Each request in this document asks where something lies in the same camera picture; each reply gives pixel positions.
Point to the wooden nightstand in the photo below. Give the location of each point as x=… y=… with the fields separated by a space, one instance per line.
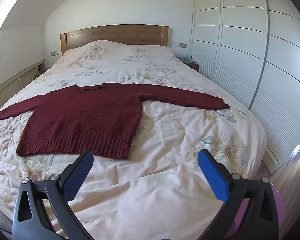
x=191 y=65

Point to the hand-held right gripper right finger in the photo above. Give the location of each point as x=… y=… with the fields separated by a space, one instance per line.
x=213 y=177

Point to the beige wall switch plate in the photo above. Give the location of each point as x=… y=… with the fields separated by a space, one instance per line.
x=54 y=53
x=182 y=45

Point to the white wardrobe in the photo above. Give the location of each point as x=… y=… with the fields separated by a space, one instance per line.
x=240 y=42

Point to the low slatted wall cabinet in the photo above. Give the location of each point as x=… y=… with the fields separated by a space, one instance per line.
x=17 y=80

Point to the wooden headboard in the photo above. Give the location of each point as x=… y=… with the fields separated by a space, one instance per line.
x=115 y=33

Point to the maroon knitted sweater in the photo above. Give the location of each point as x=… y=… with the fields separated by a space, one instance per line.
x=90 y=120

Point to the purple stool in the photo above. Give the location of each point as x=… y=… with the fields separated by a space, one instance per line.
x=240 y=217

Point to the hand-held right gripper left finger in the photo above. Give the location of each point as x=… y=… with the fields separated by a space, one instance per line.
x=77 y=177

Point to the floral white duvet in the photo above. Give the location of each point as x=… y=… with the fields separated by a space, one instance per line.
x=165 y=180

